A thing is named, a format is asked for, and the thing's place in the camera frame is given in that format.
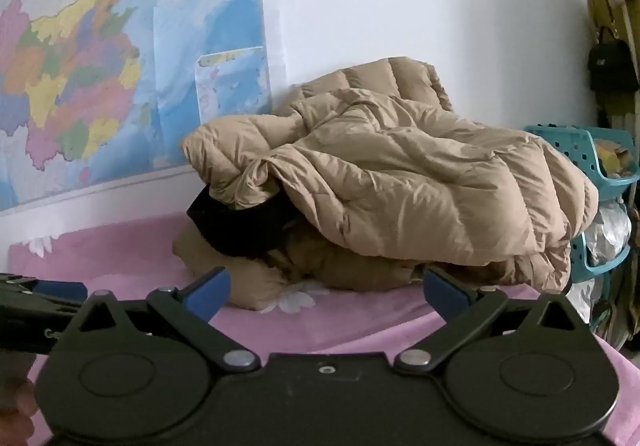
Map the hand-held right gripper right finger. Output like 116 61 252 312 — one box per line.
394 266 586 372

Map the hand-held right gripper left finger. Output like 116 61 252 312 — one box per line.
64 267 262 372

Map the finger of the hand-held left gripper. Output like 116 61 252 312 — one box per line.
0 273 89 314
0 312 76 356

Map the tan puffer jacket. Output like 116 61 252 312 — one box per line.
172 56 600 312

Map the person's left hand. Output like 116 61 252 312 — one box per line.
0 353 41 419

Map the dark cloth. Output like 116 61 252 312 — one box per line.
186 186 306 269

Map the pink floral blanket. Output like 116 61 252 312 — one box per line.
7 213 640 379

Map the white plastic bag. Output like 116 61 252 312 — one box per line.
565 201 633 322

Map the teal plastic storage rack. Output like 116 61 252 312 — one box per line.
522 123 640 284

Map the black handbag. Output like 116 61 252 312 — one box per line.
587 25 640 93

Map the olive hanging bag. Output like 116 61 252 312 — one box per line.
587 0 640 127

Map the colourful wall map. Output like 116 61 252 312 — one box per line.
0 0 273 216

